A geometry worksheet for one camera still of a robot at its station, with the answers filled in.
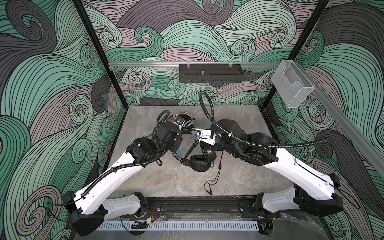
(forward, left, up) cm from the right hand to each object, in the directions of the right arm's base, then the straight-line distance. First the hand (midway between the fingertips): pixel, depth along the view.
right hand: (210, 127), depth 61 cm
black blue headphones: (-12, +5, -9) cm, 16 cm away
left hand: (+2, +15, -8) cm, 17 cm away
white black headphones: (+29, +10, -30) cm, 43 cm away
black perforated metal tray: (+48, -5, -5) cm, 48 cm away
